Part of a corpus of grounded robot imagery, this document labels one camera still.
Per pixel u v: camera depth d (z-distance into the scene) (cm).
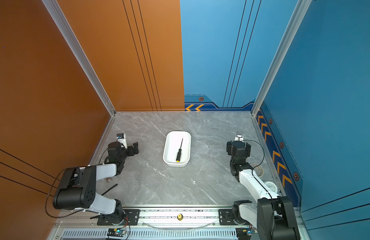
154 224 73
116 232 71
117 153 72
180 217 71
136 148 87
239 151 67
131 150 85
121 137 82
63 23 74
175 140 102
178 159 91
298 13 71
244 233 71
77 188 45
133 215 74
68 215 45
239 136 72
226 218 72
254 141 103
